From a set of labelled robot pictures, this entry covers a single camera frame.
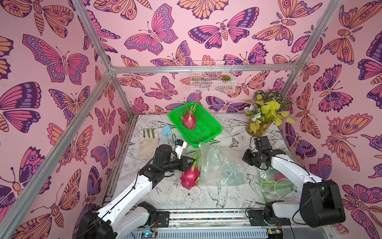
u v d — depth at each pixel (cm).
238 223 73
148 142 102
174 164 66
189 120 105
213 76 96
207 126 112
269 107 88
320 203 42
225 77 92
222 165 91
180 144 70
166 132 109
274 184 78
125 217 55
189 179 70
